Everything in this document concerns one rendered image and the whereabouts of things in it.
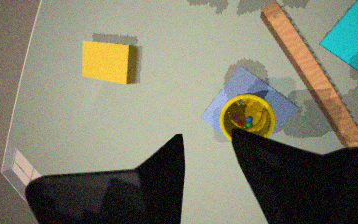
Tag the yellow rectangular block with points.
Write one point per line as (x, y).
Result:
(109, 61)

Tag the olive-gold cup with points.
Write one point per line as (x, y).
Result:
(262, 126)

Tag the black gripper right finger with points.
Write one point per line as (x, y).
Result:
(294, 186)

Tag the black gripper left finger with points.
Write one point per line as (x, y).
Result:
(151, 193)

